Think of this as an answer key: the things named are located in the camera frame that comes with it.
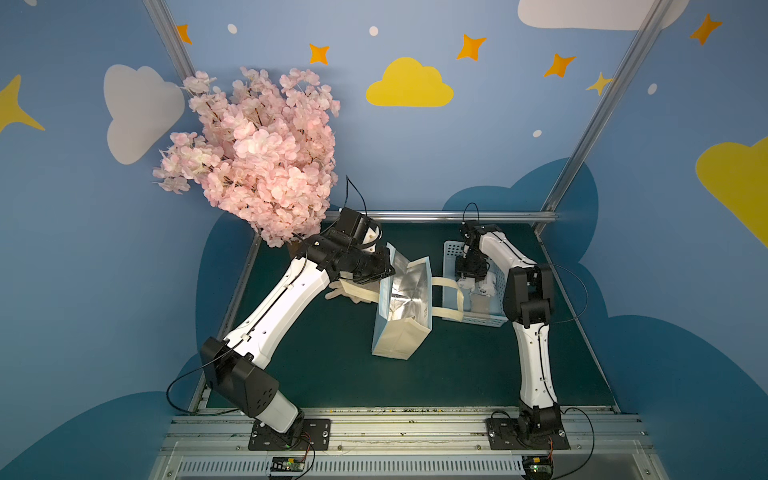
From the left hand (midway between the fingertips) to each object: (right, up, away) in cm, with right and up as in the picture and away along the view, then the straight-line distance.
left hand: (396, 266), depth 74 cm
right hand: (+27, -4, +32) cm, 42 cm away
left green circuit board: (-27, -48, -2) cm, 55 cm away
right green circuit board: (+35, -50, -1) cm, 61 cm away
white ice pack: (+29, -12, +25) cm, 40 cm away
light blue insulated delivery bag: (+3, -15, +21) cm, 27 cm away
